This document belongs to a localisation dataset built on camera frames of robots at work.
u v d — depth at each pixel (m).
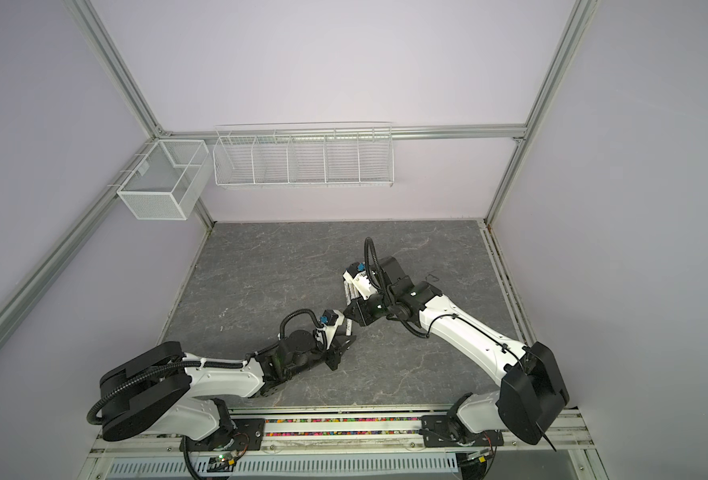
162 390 0.43
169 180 0.96
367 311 0.69
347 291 0.99
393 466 1.57
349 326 0.77
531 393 0.41
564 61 0.77
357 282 0.71
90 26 0.70
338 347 0.72
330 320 0.70
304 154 0.99
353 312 0.75
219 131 0.91
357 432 0.75
